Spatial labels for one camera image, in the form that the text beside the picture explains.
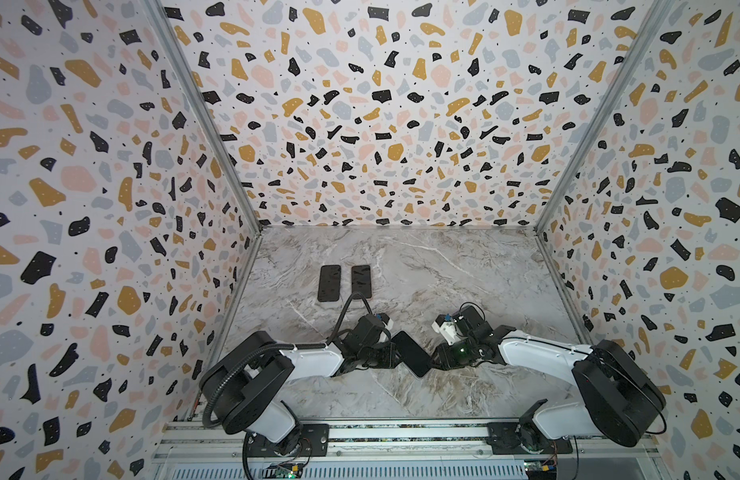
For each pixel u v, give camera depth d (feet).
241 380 1.43
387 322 2.76
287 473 2.31
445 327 2.74
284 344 1.66
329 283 3.40
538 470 2.35
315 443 2.40
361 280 3.74
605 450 2.45
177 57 2.46
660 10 2.31
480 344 2.26
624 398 1.42
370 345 2.40
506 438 2.44
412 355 2.76
